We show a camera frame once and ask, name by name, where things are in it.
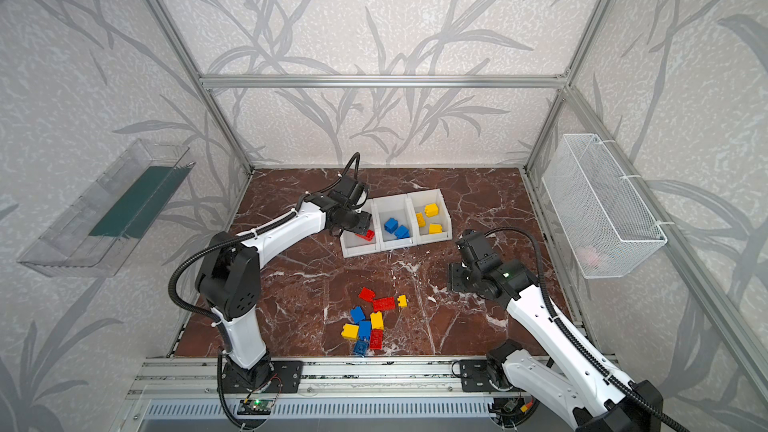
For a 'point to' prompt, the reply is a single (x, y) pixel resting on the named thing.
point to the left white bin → (354, 244)
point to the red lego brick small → (361, 236)
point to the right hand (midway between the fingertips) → (456, 266)
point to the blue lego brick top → (391, 225)
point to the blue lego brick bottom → (361, 347)
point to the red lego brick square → (367, 294)
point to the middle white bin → (397, 208)
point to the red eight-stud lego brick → (383, 304)
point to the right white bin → (417, 204)
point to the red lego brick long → (369, 235)
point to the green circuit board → (255, 407)
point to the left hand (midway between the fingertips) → (366, 214)
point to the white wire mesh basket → (607, 230)
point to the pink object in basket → (590, 256)
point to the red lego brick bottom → (376, 339)
